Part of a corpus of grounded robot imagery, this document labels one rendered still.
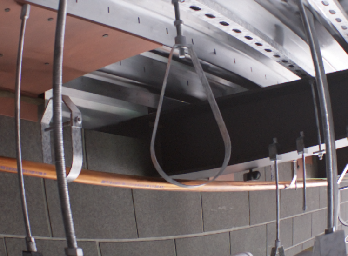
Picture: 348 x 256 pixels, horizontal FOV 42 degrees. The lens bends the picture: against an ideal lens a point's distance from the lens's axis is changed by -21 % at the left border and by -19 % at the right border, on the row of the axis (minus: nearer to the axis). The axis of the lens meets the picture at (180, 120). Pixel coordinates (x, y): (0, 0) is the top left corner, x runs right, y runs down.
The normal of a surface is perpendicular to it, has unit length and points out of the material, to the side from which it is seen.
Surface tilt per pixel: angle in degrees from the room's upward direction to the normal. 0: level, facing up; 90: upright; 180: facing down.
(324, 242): 57
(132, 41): 180
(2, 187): 90
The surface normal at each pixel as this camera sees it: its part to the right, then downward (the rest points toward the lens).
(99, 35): 0.09, 0.97
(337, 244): -0.14, -0.69
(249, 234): 0.83, -0.18
